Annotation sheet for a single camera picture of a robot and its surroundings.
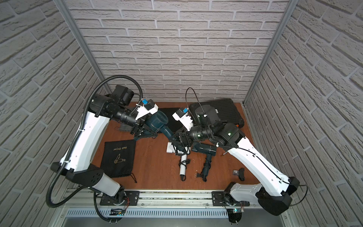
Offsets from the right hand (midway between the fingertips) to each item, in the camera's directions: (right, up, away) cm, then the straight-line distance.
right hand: (174, 136), depth 59 cm
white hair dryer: (-5, -12, +28) cm, 31 cm away
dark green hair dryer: (+20, -13, +26) cm, 35 cm away
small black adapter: (+37, -25, +22) cm, 50 cm away
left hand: (-7, +4, -1) cm, 8 cm away
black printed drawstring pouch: (-38, -19, +29) cm, 51 cm away
